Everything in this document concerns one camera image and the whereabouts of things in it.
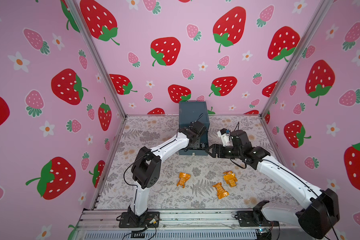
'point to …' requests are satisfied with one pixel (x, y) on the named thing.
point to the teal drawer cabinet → (189, 112)
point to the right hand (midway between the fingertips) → (213, 149)
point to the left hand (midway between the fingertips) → (194, 142)
